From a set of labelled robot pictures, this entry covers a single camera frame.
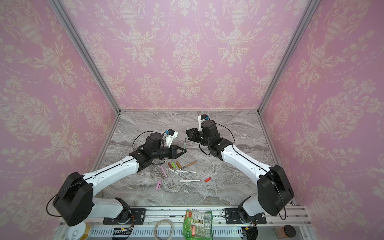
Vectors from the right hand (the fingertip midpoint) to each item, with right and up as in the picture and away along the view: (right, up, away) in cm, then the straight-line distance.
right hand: (186, 132), depth 80 cm
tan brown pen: (+1, -21, +13) cm, 24 cm away
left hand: (0, -10, -1) cm, 10 cm away
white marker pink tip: (+2, -28, +6) cm, 29 cm away
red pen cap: (+12, -28, +7) cm, 31 cm away
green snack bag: (+6, -44, -10) cm, 45 cm away
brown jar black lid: (+43, -41, -17) cm, 62 cm away
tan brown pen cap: (-6, -21, +12) cm, 25 cm away
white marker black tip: (-5, -25, +8) cm, 27 cm away
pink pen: (-14, -24, +10) cm, 30 cm away
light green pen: (-1, -6, 0) cm, 7 cm away
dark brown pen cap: (-11, -21, +12) cm, 27 cm away
